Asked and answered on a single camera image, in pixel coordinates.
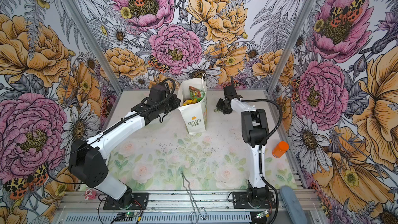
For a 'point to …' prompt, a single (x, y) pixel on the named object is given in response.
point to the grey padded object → (294, 208)
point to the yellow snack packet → (190, 101)
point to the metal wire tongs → (193, 215)
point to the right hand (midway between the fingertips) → (218, 110)
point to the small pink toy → (90, 194)
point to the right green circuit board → (262, 214)
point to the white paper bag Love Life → (193, 104)
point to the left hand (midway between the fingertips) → (180, 104)
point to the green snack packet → (196, 93)
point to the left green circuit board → (131, 214)
